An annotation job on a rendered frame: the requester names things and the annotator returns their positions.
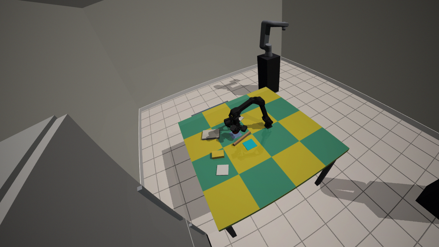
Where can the yellow rectangular block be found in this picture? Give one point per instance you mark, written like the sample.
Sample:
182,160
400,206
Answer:
218,154

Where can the brown wooden bar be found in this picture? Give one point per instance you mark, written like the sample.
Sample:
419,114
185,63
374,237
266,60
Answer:
239,140

